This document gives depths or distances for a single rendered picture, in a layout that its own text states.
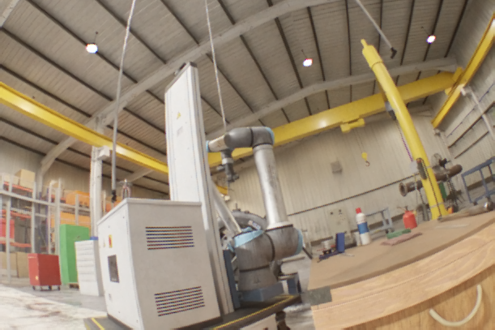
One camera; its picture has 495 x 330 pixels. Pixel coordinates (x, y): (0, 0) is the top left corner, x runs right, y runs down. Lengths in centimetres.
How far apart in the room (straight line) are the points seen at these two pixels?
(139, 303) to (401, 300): 79
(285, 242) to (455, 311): 84
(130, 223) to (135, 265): 15
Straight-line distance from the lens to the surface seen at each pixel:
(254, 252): 121
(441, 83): 1596
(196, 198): 131
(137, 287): 93
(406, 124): 515
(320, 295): 68
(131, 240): 93
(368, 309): 71
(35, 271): 677
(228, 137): 142
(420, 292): 74
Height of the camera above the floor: 60
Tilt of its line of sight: 24 degrees up
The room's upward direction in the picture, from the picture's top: 12 degrees counter-clockwise
